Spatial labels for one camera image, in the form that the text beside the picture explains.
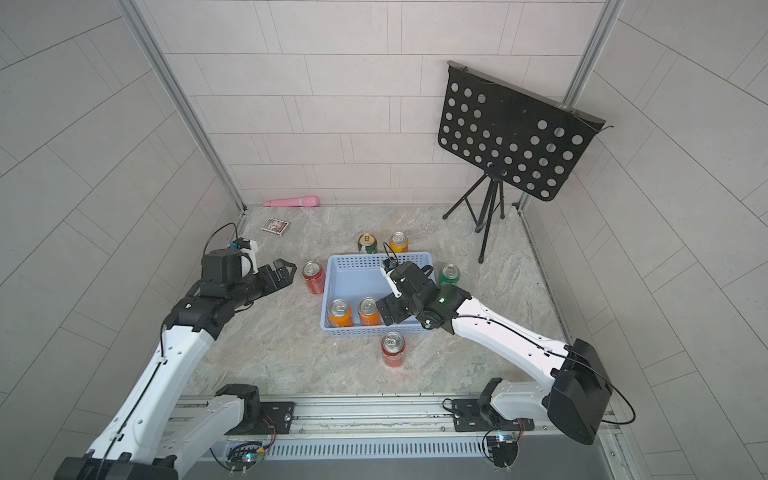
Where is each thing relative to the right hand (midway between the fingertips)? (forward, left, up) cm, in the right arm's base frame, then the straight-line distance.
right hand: (390, 301), depth 78 cm
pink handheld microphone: (+49, +31, -7) cm, 58 cm away
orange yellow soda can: (+21, -4, -2) cm, 22 cm away
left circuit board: (-30, +34, -10) cm, 47 cm away
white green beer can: (+21, +7, -2) cm, 23 cm away
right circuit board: (-32, -24, -13) cm, 42 cm away
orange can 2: (-2, +6, -2) cm, 7 cm away
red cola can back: (+11, +22, -2) cm, 25 cm away
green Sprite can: (+9, -17, -3) cm, 20 cm away
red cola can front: (-11, 0, -3) cm, 12 cm away
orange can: (-2, +14, -2) cm, 14 cm away
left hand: (+7, +25, +8) cm, 27 cm away
